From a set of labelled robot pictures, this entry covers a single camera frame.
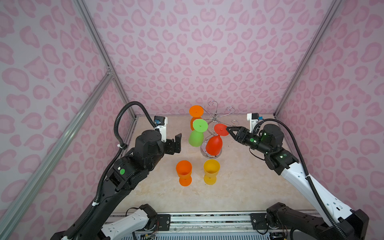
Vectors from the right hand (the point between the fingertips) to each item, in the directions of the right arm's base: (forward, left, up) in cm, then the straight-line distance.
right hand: (229, 129), depth 67 cm
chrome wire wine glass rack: (+10, +6, -3) cm, 12 cm away
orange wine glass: (-10, +21, -22) cm, 32 cm away
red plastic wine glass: (-1, +6, -11) cm, 13 cm away
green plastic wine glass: (+2, +15, -9) cm, 17 cm away
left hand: (-5, +25, +4) cm, 25 cm away
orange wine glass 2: (+12, +15, -2) cm, 19 cm away
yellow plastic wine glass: (-8, +7, -24) cm, 26 cm away
